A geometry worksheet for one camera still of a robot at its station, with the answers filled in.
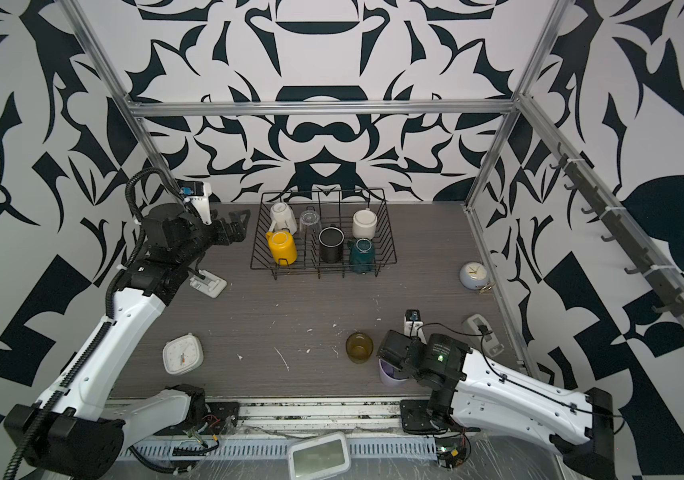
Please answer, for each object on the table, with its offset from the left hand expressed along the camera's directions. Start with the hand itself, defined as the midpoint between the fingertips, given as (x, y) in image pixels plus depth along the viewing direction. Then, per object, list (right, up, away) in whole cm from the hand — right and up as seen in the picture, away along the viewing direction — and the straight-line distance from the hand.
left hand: (230, 204), depth 71 cm
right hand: (+41, -39, +4) cm, 57 cm away
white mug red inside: (+34, -4, +31) cm, 46 cm away
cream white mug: (+7, -2, +31) cm, 31 cm away
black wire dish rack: (+23, +3, +46) cm, 51 cm away
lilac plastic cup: (+37, -39, -1) cm, 54 cm away
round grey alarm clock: (+68, -20, +25) cm, 75 cm away
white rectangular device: (-14, -23, +23) cm, 35 cm away
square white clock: (-17, -39, +10) cm, 44 cm away
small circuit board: (+51, -59, 0) cm, 78 cm away
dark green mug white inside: (+32, -13, +21) cm, 40 cm away
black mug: (+23, -8, +23) cm, 34 cm away
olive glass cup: (+31, -38, +14) cm, 51 cm away
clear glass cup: (+15, -3, +31) cm, 35 cm away
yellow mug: (+8, -10, +23) cm, 26 cm away
